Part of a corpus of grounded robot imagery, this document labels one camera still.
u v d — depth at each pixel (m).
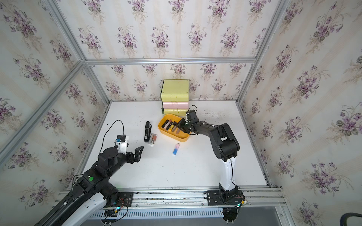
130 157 0.65
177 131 1.01
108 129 0.61
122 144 0.63
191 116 0.82
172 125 1.01
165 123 1.04
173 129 1.01
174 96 0.95
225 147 0.54
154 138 0.96
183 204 0.73
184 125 0.89
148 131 0.98
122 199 0.72
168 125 1.02
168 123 1.04
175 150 0.90
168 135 0.96
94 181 0.51
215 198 0.73
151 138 0.96
